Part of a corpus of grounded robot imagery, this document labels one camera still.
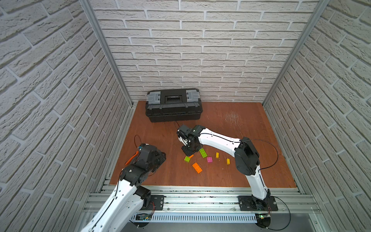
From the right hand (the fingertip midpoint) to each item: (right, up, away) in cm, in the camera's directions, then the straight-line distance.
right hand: (190, 152), depth 87 cm
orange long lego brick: (+1, 0, -9) cm, 9 cm away
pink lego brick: (+12, -5, +1) cm, 13 cm away
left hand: (-13, +2, -9) cm, 16 cm away
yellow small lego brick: (+18, -3, +3) cm, 18 cm away
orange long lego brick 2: (+4, -9, -2) cm, 10 cm away
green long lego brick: (+8, -1, +5) cm, 10 cm away
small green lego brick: (-2, -5, 0) cm, 5 cm away
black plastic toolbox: (-12, +30, +10) cm, 34 cm away
